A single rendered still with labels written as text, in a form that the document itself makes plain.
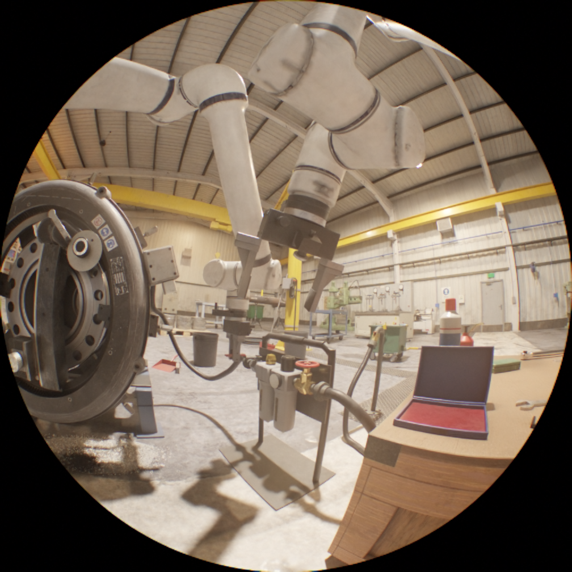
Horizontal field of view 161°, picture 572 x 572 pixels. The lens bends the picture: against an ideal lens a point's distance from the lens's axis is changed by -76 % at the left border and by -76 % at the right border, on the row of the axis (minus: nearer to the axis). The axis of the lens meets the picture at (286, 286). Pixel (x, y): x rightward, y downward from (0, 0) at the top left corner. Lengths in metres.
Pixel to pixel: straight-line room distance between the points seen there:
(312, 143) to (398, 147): 0.15
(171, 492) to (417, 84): 9.49
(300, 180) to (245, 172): 0.19
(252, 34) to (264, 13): 0.90
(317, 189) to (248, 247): 0.14
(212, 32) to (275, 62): 7.92
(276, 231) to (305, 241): 0.05
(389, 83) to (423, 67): 1.48
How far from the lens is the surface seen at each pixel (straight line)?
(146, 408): 1.07
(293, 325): 3.85
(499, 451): 0.34
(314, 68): 0.22
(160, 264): 0.65
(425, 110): 9.46
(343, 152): 0.32
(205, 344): 2.29
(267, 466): 0.94
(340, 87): 0.23
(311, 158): 0.35
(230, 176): 0.49
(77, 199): 0.71
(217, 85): 0.53
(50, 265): 0.66
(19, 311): 0.89
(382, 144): 0.27
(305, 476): 0.91
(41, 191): 0.79
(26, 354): 0.65
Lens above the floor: 0.64
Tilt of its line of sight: 8 degrees up
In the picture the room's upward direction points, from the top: 3 degrees clockwise
